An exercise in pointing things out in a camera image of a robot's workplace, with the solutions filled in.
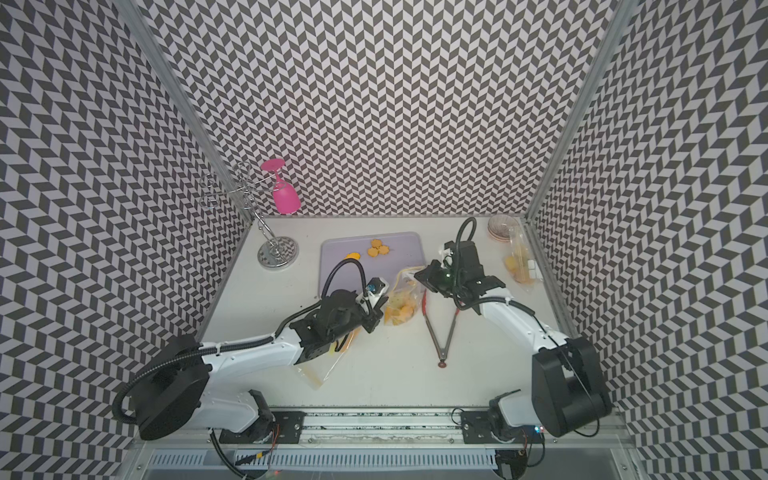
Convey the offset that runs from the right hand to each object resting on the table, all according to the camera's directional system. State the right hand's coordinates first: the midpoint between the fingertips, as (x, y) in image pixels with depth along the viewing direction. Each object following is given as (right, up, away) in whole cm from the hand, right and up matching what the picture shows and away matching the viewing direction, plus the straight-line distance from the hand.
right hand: (415, 279), depth 83 cm
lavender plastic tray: (-10, +6, +24) cm, 26 cm away
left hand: (-9, -5, -1) cm, 10 cm away
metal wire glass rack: (-66, +32, +29) cm, 79 cm away
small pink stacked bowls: (+32, +16, +25) cm, 44 cm away
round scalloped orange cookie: (-14, +7, +25) cm, 30 cm away
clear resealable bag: (+32, +4, +7) cm, 33 cm away
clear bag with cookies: (-27, -24, -3) cm, 37 cm away
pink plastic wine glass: (-42, +25, +14) cm, 51 cm away
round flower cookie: (-13, +10, +26) cm, 30 cm away
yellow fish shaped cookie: (-21, +6, +22) cm, 31 cm away
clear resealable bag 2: (-3, -7, +11) cm, 13 cm away
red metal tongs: (+8, -24, 0) cm, 25 cm away
